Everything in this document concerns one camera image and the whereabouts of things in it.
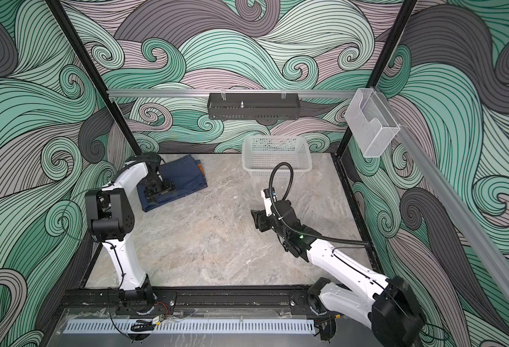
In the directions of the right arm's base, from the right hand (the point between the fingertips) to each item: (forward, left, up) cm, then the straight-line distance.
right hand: (256, 210), depth 79 cm
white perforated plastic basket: (+46, -4, -16) cm, 49 cm away
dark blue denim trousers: (+31, +36, -14) cm, 50 cm away
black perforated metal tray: (+46, 0, +16) cm, 48 cm away
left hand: (+13, +39, -7) cm, 42 cm away
